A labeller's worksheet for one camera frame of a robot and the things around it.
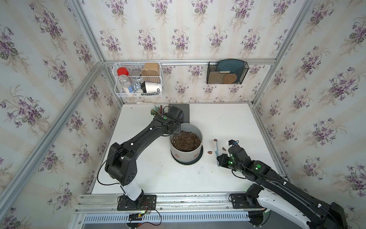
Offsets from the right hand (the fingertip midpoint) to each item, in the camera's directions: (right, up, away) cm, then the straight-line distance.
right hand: (218, 158), depth 79 cm
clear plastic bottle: (-57, +45, +11) cm, 73 cm away
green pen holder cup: (-38, +28, +19) cm, 51 cm away
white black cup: (-41, +43, +13) cm, 61 cm away
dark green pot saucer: (-15, -4, +5) cm, 16 cm away
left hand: (-23, +15, +7) cm, 28 cm away
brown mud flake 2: (-2, 0, +13) cm, 13 cm away
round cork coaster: (+13, +50, +19) cm, 55 cm away
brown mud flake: (+3, +7, +19) cm, 20 cm away
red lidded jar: (-60, +53, +12) cm, 81 cm away
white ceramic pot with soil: (-18, +6, +5) cm, 19 cm away
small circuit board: (-44, -28, -8) cm, 53 cm away
